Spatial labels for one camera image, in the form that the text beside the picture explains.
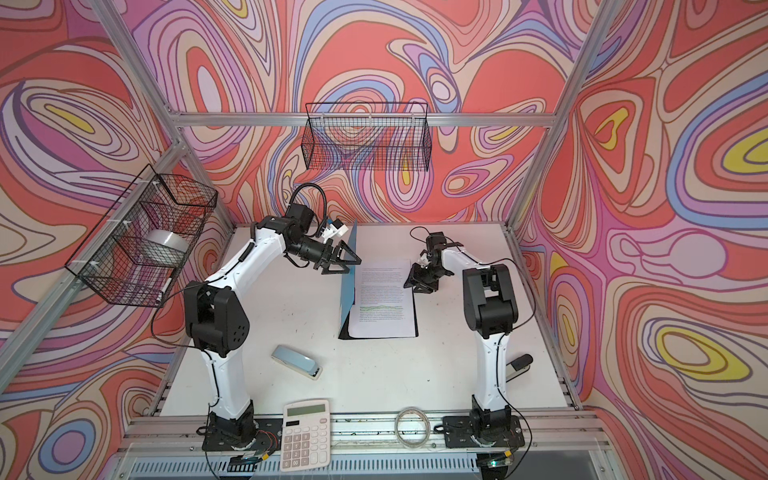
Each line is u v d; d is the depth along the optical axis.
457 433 0.73
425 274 0.89
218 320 0.51
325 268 0.82
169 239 0.74
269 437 0.72
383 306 0.96
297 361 0.84
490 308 0.58
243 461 0.70
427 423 0.74
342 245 0.75
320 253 0.75
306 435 0.72
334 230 0.80
